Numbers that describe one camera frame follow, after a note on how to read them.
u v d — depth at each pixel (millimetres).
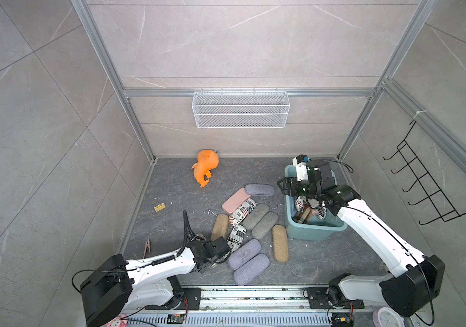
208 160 1102
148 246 856
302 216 880
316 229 724
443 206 578
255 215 926
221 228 880
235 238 856
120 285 405
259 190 996
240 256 796
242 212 927
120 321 661
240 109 1004
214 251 632
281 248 832
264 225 887
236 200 986
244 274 762
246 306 729
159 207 980
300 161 679
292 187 674
